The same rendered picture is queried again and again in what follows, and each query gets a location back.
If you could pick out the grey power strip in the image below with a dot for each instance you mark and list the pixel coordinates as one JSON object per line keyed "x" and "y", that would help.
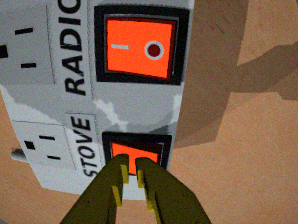
{"x": 85, "y": 80}

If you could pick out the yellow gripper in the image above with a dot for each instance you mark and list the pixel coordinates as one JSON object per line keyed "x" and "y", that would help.
{"x": 169, "y": 198}

